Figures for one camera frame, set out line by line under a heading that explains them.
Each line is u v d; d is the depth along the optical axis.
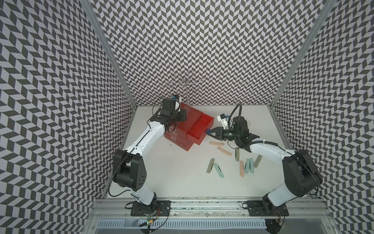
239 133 0.68
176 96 0.77
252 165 0.87
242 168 0.86
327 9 0.68
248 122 0.99
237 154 0.91
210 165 0.87
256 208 0.73
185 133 0.78
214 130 0.77
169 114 0.65
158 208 0.71
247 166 0.87
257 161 0.88
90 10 0.73
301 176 0.44
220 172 0.86
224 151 0.96
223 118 0.77
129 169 0.44
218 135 0.74
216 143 0.99
